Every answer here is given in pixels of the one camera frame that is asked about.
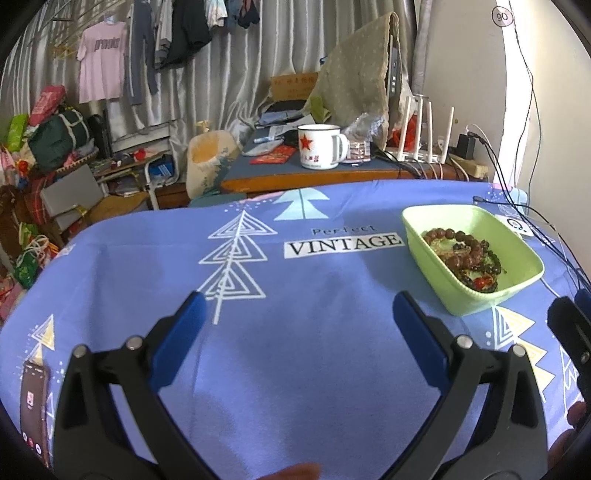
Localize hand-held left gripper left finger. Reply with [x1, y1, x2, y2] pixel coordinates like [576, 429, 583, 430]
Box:
[51, 291, 218, 480]

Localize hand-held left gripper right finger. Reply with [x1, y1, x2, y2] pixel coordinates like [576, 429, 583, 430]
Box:
[385, 290, 550, 480]

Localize green plastic basket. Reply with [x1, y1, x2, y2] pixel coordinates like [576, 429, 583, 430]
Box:
[401, 204, 546, 317]

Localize brown wooden bead bracelet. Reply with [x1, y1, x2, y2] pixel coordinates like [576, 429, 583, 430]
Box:
[424, 228, 486, 274]

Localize pile of beaded jewelry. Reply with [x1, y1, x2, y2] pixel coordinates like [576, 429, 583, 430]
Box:
[424, 228, 505, 293]

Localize person's right hand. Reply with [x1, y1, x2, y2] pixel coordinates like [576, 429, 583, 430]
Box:
[549, 401, 591, 468]

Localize person's left hand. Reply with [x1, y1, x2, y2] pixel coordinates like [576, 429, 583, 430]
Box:
[252, 463, 322, 480]

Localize blue printed tablecloth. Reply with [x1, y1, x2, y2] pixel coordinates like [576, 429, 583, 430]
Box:
[0, 178, 591, 480]

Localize smartphone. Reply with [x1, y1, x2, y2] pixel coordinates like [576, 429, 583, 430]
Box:
[18, 360, 52, 468]

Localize blue white shoe box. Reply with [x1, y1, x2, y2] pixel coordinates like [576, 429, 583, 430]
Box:
[147, 156, 179, 186]

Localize beige power strip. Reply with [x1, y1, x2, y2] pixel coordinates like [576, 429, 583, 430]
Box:
[450, 154, 491, 180]

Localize beige sack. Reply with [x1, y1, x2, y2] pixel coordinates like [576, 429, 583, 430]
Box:
[186, 128, 242, 195]

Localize brown wooden desk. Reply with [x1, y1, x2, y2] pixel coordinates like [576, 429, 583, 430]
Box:
[221, 159, 491, 195]

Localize black power adapter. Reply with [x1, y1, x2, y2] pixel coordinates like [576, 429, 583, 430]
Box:
[454, 133, 477, 158]

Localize small snack packets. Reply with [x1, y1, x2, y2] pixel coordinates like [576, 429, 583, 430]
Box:
[346, 140, 373, 163]

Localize red envelope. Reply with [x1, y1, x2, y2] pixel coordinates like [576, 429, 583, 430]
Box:
[249, 146, 297, 166]

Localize white router with antennas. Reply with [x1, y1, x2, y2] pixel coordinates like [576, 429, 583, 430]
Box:
[385, 93, 456, 165]

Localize red plastic bag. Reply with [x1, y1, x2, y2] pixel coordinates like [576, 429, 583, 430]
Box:
[390, 114, 422, 145]

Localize white enamel mug red star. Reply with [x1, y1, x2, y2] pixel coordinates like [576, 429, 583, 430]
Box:
[296, 124, 351, 171]

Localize clear plastic bag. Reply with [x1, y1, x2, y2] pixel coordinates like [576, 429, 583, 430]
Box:
[344, 113, 387, 145]

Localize dark green duffel bag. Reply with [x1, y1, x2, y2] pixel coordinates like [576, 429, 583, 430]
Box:
[27, 108, 94, 172]

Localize green shopping bag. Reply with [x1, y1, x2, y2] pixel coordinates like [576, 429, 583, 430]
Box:
[4, 113, 29, 149]

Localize pink shopping bag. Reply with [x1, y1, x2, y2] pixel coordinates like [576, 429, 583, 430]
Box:
[30, 85, 68, 126]

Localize grey curtain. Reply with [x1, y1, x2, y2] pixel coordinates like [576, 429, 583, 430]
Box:
[0, 0, 419, 155]

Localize cardboard box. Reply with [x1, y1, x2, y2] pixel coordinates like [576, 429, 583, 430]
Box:
[270, 71, 320, 101]

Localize beige dotted cloth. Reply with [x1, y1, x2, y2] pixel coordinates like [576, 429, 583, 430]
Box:
[306, 11, 401, 140]

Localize pink t-shirt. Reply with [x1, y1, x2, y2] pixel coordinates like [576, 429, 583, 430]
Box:
[76, 20, 129, 105]

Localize black jacket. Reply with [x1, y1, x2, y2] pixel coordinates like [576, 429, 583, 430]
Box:
[163, 0, 214, 68]

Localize black cable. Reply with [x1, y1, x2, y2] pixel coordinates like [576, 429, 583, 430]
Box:
[471, 0, 591, 296]

